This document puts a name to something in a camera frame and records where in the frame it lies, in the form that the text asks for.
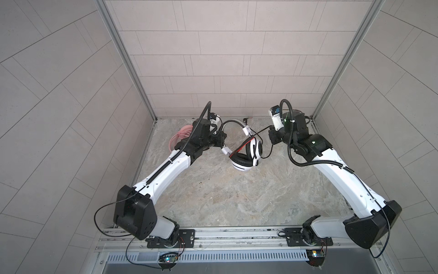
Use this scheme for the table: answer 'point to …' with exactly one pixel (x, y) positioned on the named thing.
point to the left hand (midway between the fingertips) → (230, 132)
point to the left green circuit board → (169, 258)
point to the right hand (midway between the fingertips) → (269, 126)
